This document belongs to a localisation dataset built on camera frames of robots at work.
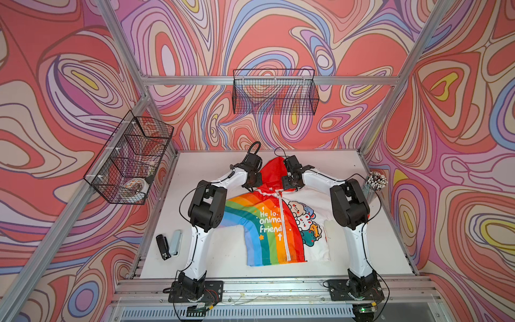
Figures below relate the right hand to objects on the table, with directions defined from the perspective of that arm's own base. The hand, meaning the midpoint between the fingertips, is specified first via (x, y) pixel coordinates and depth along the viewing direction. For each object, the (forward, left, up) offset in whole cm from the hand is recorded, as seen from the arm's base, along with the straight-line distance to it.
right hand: (291, 186), depth 104 cm
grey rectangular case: (-29, +53, +4) cm, 60 cm away
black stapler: (-31, +58, +4) cm, 65 cm away
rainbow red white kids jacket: (-23, +7, +1) cm, 24 cm away
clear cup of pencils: (-11, -32, +17) cm, 38 cm away
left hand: (+1, +17, +3) cm, 17 cm away
